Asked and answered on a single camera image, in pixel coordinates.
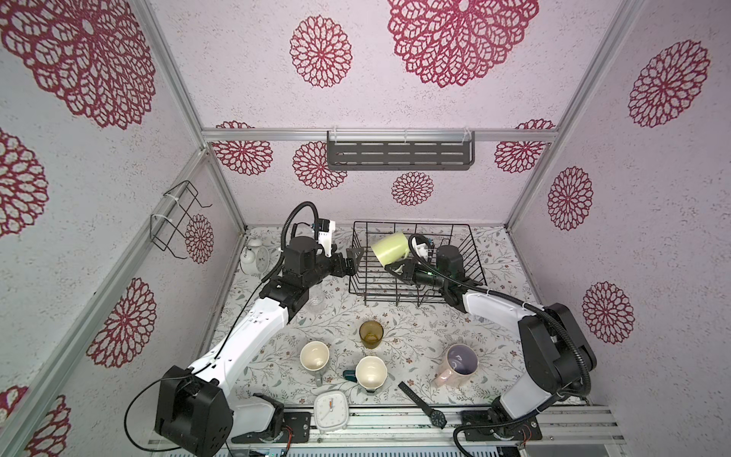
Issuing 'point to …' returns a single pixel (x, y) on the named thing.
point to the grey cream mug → (314, 356)
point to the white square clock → (331, 410)
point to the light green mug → (391, 248)
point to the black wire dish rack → (452, 253)
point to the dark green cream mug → (370, 373)
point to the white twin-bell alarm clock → (254, 259)
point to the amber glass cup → (371, 333)
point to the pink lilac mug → (461, 364)
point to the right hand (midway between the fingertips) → (385, 266)
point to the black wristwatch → (436, 416)
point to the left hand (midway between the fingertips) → (350, 250)
